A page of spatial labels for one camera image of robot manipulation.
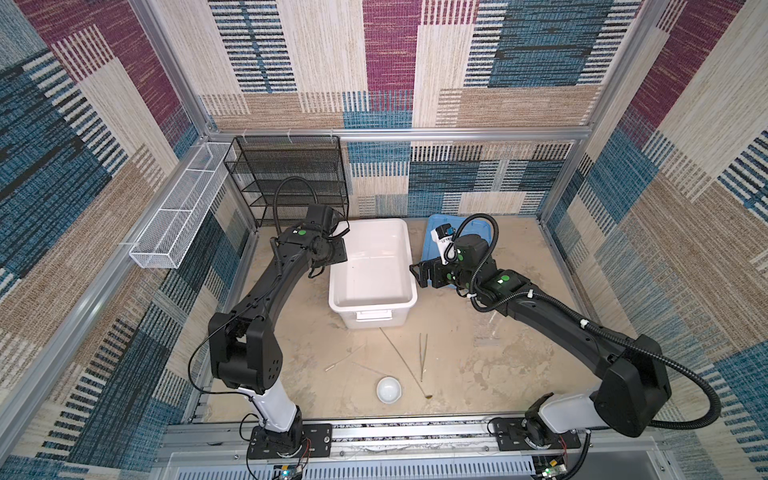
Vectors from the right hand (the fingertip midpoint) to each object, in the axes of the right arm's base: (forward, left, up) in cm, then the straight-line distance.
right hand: (425, 267), depth 81 cm
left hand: (+9, +24, -1) cm, 26 cm away
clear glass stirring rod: (-18, +26, -21) cm, 38 cm away
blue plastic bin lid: (-1, 0, +9) cm, 9 cm away
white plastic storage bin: (+5, +14, -17) cm, 23 cm away
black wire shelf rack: (+42, +51, +4) cm, 67 cm away
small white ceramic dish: (-25, +11, -19) cm, 33 cm away
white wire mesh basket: (-1, +62, +13) cm, 64 cm away
